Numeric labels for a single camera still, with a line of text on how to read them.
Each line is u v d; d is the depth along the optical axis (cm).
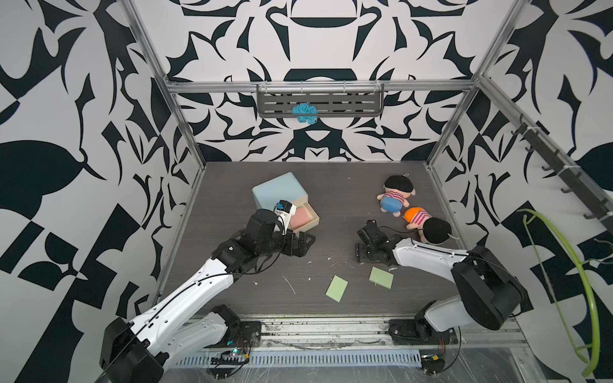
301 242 65
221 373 69
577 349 54
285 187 92
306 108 90
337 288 83
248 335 73
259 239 56
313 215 92
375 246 70
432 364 71
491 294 44
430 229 92
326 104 94
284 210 66
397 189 102
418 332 67
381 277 87
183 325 45
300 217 94
